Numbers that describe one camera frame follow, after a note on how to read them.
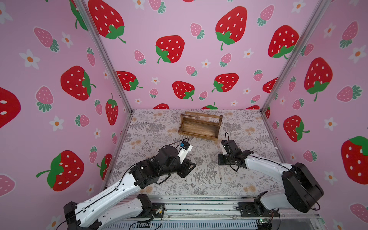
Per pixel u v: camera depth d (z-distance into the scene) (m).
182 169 0.58
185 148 0.58
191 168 0.65
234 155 0.68
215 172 0.88
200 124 1.12
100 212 0.42
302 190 0.42
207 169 0.88
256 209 0.66
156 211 0.72
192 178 0.86
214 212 0.73
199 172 0.88
